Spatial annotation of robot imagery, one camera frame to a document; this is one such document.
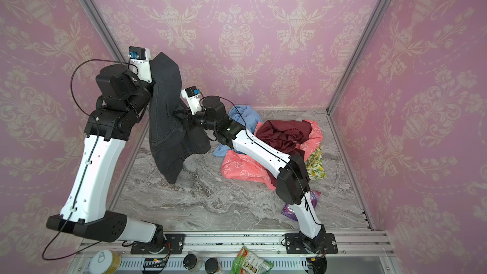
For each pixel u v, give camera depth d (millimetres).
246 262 681
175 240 753
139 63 491
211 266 622
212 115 598
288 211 813
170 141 667
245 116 999
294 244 728
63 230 369
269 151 529
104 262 663
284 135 936
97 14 794
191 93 624
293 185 566
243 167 892
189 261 632
